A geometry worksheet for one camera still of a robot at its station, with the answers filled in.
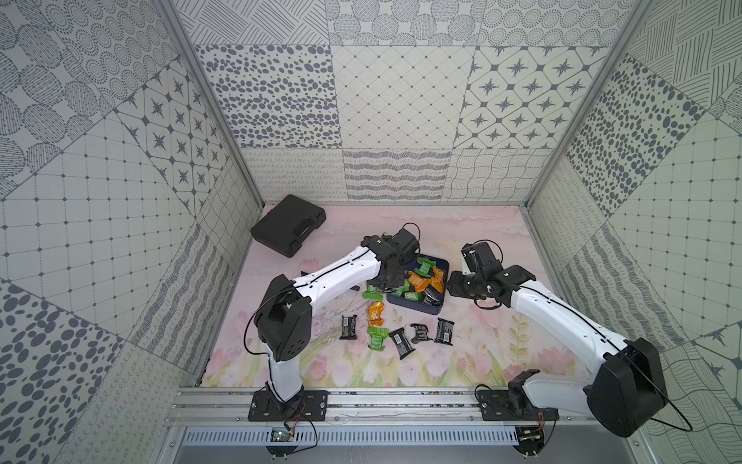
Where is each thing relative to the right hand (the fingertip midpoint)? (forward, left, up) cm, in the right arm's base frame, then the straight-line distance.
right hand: (454, 288), depth 84 cm
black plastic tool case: (+28, +60, -5) cm, 66 cm away
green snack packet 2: (+4, +25, -10) cm, 27 cm away
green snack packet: (-10, +23, -11) cm, 27 cm away
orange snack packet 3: (+7, +9, -10) cm, 15 cm away
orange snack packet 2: (+8, +3, -9) cm, 12 cm away
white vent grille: (-35, +28, -11) cm, 46 cm away
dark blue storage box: (+1, +6, -10) cm, 12 cm away
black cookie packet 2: (-9, +31, -9) cm, 34 cm away
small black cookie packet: (-9, +9, -11) cm, 17 cm away
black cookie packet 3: (-8, +2, -11) cm, 14 cm away
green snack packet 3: (+12, +7, -9) cm, 17 cm away
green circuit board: (-35, +46, -12) cm, 59 cm away
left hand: (+3, +18, +2) cm, 18 cm away
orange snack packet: (-3, +24, -10) cm, 26 cm away
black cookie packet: (-12, +15, -10) cm, 22 cm away
